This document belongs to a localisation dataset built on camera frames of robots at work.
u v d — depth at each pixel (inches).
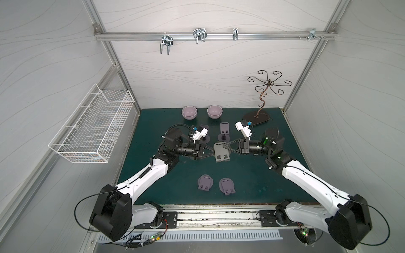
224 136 41.4
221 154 25.1
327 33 30.9
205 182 33.7
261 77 37.9
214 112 45.5
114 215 15.7
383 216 15.4
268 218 28.9
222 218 29.5
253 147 23.8
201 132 27.1
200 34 30.1
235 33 30.8
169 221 28.9
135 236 28.2
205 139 41.1
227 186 33.2
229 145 25.6
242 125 25.4
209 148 26.3
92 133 27.1
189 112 44.8
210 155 25.7
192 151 25.1
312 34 30.1
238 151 24.8
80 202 15.7
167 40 30.8
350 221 15.4
